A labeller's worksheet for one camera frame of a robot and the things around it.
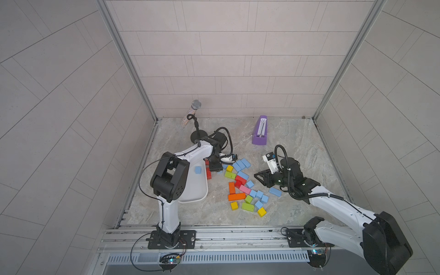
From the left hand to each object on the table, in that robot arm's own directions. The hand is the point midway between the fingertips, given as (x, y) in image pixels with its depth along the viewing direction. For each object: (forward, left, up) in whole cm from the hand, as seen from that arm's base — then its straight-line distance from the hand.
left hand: (219, 161), depth 95 cm
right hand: (-12, -19, +9) cm, 24 cm away
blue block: (-6, +11, +2) cm, 13 cm away
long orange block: (-19, -9, 0) cm, 21 cm away
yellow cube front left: (-24, -8, +1) cm, 25 cm away
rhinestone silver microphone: (+16, +12, +27) cm, 34 cm away
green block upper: (-8, -6, +1) cm, 10 cm away
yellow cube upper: (-5, -6, +1) cm, 8 cm away
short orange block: (-15, -7, -1) cm, 17 cm away
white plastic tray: (-15, +11, -3) cm, 19 cm away
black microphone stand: (+18, +14, +3) cm, 23 cm away
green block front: (-24, -14, +1) cm, 28 cm away
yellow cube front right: (-27, -20, +1) cm, 34 cm away
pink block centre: (-16, -13, 0) cm, 21 cm away
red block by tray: (-9, +5, +5) cm, 12 cm away
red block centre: (-12, -11, +1) cm, 16 cm away
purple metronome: (+15, -24, +8) cm, 29 cm away
